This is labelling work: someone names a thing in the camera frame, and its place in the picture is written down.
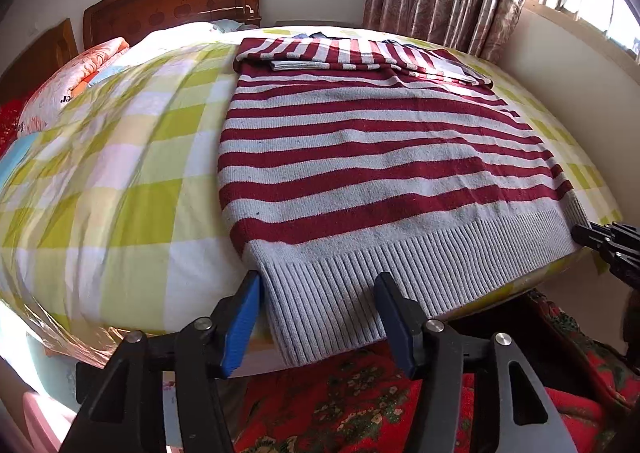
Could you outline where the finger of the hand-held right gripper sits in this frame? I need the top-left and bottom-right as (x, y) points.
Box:
(600, 248), (640, 290)
(571, 220), (640, 254)

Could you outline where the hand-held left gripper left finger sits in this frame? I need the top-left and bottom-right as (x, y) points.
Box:
(60, 270), (263, 453)

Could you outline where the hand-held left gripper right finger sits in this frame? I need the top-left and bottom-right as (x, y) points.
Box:
(374, 272), (576, 453)

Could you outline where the red grey striped sweater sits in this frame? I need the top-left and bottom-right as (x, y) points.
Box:
(217, 36), (591, 368)

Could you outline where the red floral blanket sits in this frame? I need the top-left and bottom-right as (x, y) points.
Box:
(232, 288), (640, 453)

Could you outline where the yellow checked bed sheet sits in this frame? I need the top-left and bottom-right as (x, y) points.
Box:
(0, 26), (626, 374)

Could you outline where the pink plastic object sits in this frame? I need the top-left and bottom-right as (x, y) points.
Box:
(20, 390), (76, 453)

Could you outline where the light blue cloth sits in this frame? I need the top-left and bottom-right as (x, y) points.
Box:
(0, 136), (46, 184)

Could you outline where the pink floral pillow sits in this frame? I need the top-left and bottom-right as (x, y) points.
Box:
(17, 37), (132, 136)

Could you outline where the white pillow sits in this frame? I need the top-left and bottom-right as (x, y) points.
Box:
(132, 22), (221, 51)

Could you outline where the small wooden headboard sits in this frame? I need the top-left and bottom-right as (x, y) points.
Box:
(0, 18), (78, 106)

